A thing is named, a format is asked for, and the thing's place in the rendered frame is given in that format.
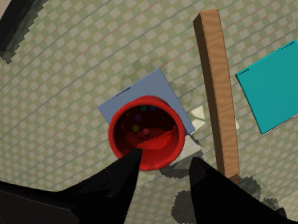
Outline brown wooden bar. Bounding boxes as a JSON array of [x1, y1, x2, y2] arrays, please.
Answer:
[[193, 8, 241, 184]]

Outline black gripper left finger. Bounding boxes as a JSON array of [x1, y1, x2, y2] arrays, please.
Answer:
[[0, 148, 142, 224]]

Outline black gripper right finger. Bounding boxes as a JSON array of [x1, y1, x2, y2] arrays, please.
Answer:
[[189, 156, 298, 224]]

